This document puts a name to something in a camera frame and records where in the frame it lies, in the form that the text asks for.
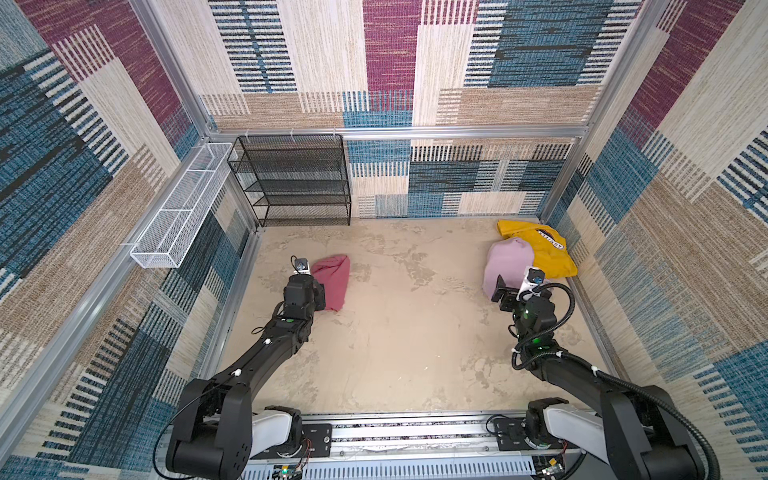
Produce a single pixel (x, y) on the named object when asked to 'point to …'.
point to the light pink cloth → (507, 258)
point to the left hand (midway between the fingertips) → (307, 281)
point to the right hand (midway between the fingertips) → (515, 281)
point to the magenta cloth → (332, 271)
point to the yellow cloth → (548, 245)
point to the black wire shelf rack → (294, 178)
